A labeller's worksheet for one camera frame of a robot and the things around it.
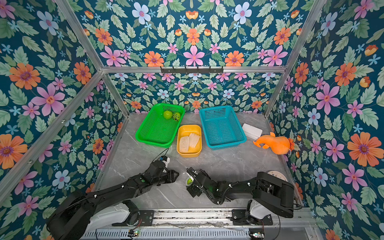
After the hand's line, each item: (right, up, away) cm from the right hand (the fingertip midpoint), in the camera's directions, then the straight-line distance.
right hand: (194, 178), depth 84 cm
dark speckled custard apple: (-15, +37, +26) cm, 48 cm away
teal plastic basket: (+19, +29, +27) cm, 44 cm away
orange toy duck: (+53, +18, +8) cm, 57 cm away
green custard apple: (-2, 0, -5) cm, 6 cm away
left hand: (-9, +2, +1) cm, 9 cm away
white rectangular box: (+39, +26, +18) cm, 50 cm away
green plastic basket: (-27, +30, +27) cm, 49 cm away
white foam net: (-7, +18, +9) cm, 22 cm away
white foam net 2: (-2, +21, +18) cm, 28 cm away
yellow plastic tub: (-8, +27, +20) cm, 35 cm away
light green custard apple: (-22, +39, +27) cm, 52 cm away
